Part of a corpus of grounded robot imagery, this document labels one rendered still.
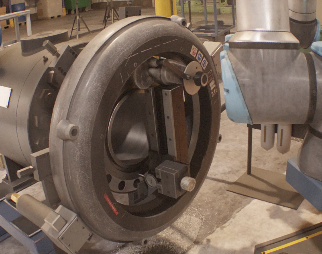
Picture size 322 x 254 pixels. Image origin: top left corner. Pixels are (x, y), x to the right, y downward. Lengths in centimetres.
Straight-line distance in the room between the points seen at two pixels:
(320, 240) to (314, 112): 57
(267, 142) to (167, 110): 86
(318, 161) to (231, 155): 165
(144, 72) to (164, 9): 369
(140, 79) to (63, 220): 47
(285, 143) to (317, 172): 111
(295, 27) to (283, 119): 36
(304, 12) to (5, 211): 136
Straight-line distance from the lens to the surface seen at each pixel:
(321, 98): 73
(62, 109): 97
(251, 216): 185
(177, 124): 121
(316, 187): 80
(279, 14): 74
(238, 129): 280
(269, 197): 198
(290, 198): 198
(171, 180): 119
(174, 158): 123
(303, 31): 104
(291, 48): 73
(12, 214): 161
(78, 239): 109
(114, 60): 99
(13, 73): 146
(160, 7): 483
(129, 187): 133
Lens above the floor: 108
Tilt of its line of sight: 22 degrees down
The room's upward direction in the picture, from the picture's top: 4 degrees counter-clockwise
